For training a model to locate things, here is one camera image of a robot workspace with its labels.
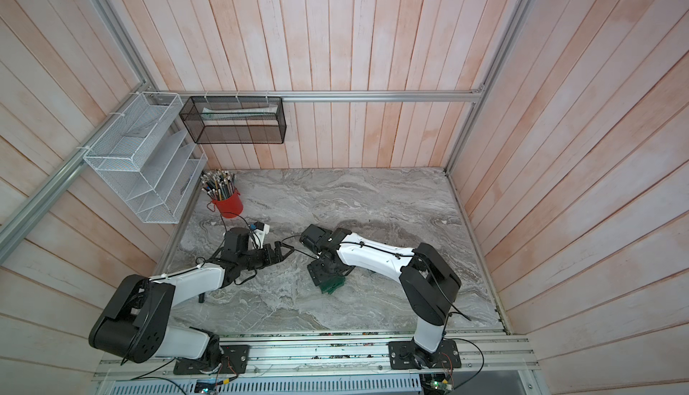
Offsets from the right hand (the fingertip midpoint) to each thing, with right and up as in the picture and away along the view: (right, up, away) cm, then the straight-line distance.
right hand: (326, 272), depth 86 cm
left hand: (-14, +5, +3) cm, 15 cm away
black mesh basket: (-37, +56, +19) cm, 70 cm away
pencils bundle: (-38, +29, +7) cm, 48 cm away
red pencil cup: (-38, +20, +15) cm, 45 cm away
